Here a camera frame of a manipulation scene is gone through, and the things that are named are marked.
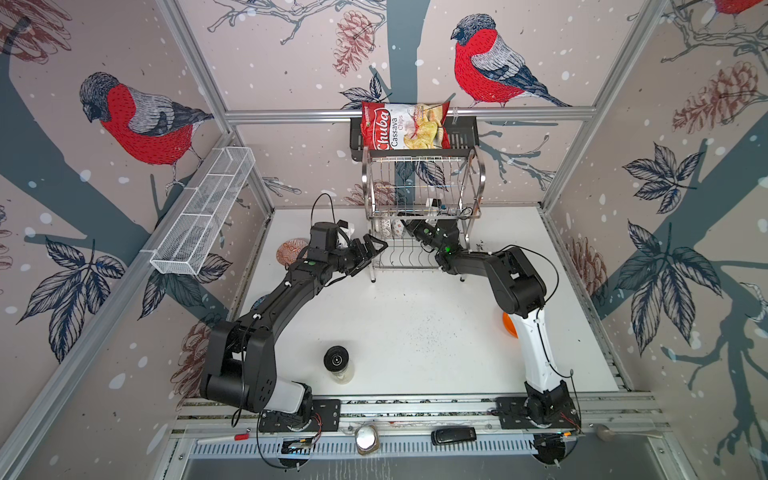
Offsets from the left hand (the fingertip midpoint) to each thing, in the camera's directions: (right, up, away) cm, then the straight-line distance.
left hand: (380, 252), depth 81 cm
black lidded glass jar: (-10, -26, -9) cm, 30 cm away
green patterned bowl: (+5, +7, +16) cm, 19 cm away
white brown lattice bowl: (0, +7, +18) cm, 19 cm away
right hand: (+4, +9, +15) cm, 18 cm away
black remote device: (+17, -42, -14) cm, 47 cm away
